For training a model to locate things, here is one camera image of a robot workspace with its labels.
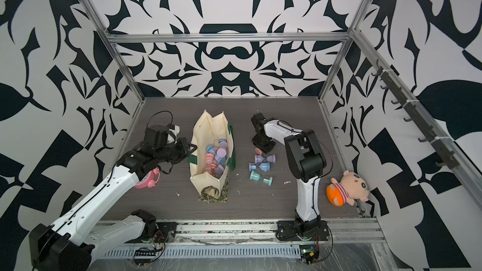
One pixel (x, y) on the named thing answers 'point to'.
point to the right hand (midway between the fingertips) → (258, 144)
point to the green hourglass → (255, 176)
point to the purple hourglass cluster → (221, 152)
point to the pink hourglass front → (209, 160)
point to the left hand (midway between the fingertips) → (196, 143)
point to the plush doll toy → (351, 187)
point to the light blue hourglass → (265, 166)
